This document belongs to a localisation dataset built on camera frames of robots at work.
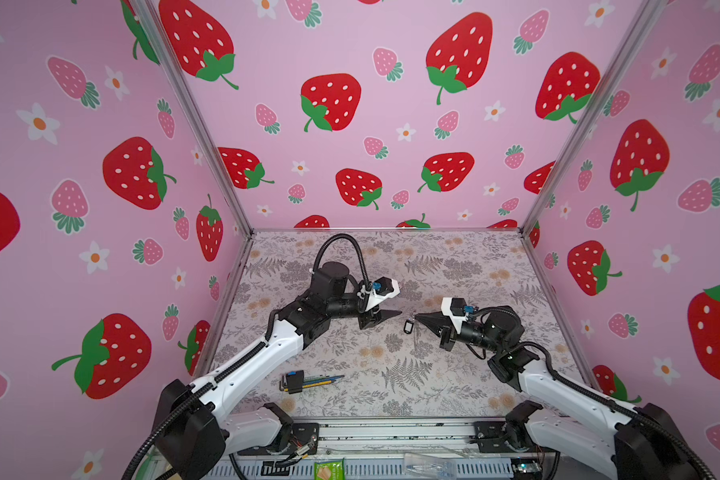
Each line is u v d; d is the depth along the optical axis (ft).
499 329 1.98
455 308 2.00
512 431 2.16
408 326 2.38
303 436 2.45
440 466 2.26
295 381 2.71
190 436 1.24
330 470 2.25
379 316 2.10
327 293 1.86
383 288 1.92
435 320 2.21
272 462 2.34
